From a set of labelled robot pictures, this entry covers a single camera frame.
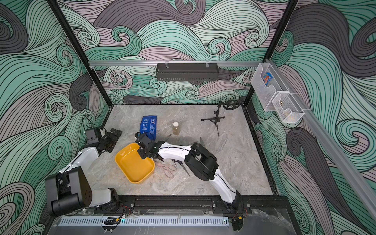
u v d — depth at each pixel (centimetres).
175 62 93
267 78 84
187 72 95
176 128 97
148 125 104
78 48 86
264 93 84
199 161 55
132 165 87
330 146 50
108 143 78
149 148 68
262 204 74
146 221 70
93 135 68
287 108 63
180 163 88
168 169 85
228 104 88
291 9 71
